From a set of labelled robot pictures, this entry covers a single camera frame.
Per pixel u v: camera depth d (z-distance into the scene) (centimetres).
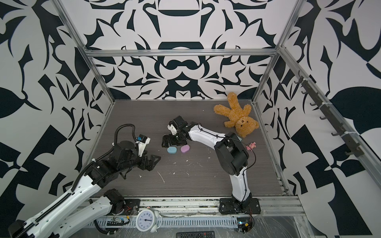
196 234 66
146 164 65
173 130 83
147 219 69
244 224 71
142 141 65
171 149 91
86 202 49
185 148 91
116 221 69
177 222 71
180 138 77
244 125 96
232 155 51
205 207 76
